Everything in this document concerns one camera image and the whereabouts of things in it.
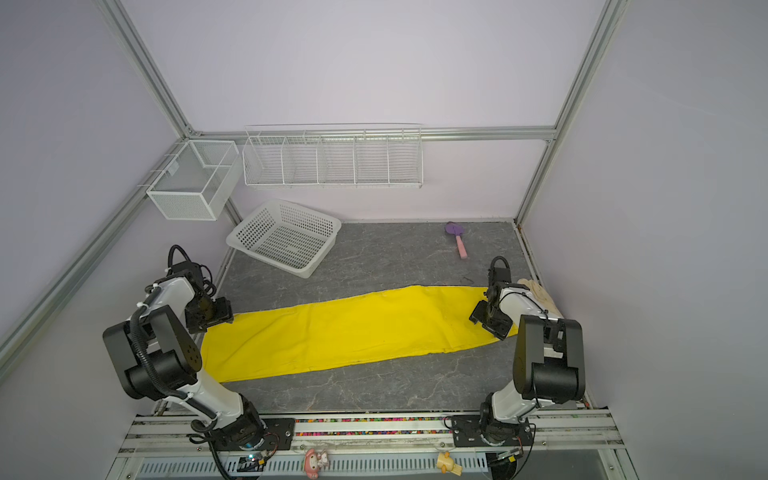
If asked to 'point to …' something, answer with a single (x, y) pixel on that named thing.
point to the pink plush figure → (313, 461)
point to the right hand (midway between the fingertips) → (487, 327)
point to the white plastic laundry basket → (293, 238)
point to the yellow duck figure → (446, 464)
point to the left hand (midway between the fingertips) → (220, 324)
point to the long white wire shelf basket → (333, 156)
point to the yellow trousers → (308, 330)
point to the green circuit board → (250, 463)
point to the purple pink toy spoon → (457, 230)
